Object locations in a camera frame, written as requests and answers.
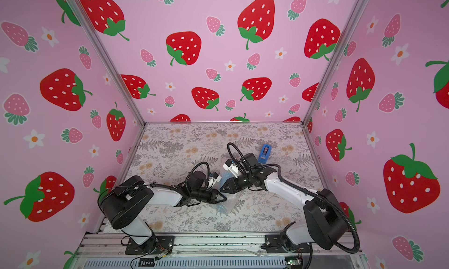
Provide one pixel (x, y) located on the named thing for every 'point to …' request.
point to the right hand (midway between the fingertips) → (222, 192)
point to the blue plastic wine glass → (222, 178)
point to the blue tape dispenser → (265, 154)
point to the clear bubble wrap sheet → (235, 203)
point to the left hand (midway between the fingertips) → (226, 200)
